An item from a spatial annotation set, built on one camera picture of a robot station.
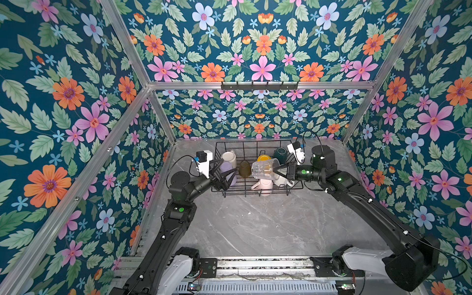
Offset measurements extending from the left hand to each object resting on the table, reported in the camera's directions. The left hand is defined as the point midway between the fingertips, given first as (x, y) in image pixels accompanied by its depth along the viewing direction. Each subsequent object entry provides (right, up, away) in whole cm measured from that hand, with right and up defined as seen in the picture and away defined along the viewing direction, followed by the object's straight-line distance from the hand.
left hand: (230, 166), depth 67 cm
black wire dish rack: (+7, +7, +45) cm, 46 cm away
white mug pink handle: (+14, -11, +19) cm, 27 cm away
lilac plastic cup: (-5, -1, +23) cm, 24 cm away
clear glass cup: (+13, -2, +7) cm, 15 cm away
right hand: (+18, 0, +3) cm, 19 cm away
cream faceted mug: (+24, -9, +26) cm, 37 cm away
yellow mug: (+15, +3, +29) cm, 32 cm away
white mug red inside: (-4, +3, +31) cm, 32 cm away
